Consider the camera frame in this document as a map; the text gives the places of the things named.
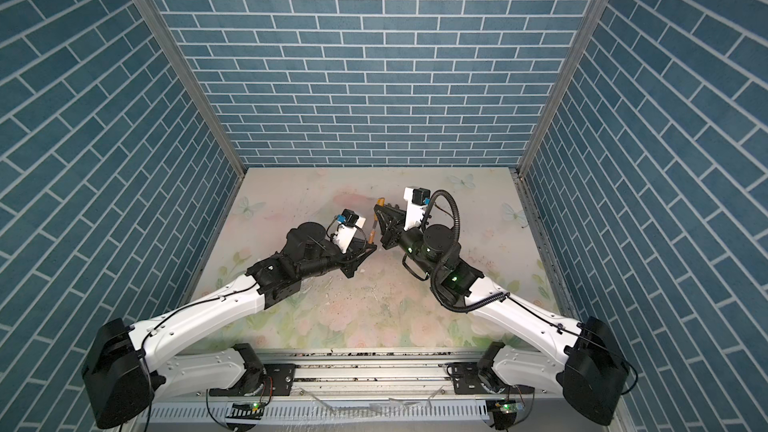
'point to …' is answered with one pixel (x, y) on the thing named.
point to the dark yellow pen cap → (381, 202)
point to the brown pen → (372, 236)
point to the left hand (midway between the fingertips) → (374, 246)
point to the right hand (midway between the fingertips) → (372, 206)
